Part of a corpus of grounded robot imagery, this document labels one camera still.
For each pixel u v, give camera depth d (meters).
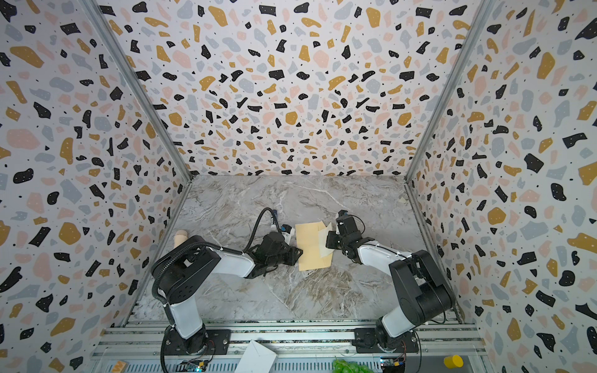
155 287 0.49
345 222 0.73
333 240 0.84
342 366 0.66
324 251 0.95
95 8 0.69
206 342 0.72
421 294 0.45
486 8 0.70
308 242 0.98
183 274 0.49
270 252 0.74
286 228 0.86
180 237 0.95
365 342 0.73
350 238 0.73
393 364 0.72
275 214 1.07
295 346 0.73
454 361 0.66
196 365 0.70
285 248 0.80
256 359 0.68
